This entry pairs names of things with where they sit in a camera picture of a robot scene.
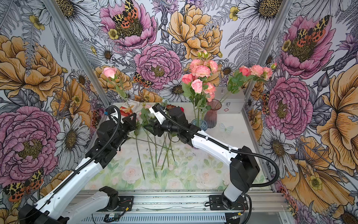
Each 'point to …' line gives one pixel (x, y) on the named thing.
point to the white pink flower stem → (146, 115)
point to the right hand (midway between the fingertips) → (147, 127)
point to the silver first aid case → (231, 103)
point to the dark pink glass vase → (210, 115)
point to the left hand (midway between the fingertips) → (137, 117)
